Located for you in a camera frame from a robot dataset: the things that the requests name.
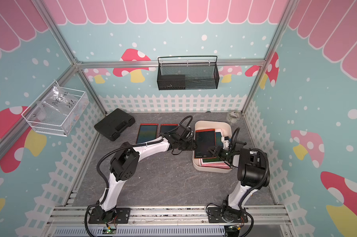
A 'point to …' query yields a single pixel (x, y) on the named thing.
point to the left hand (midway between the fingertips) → (194, 148)
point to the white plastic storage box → (226, 126)
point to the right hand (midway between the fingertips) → (209, 148)
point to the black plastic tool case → (111, 125)
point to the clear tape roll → (233, 116)
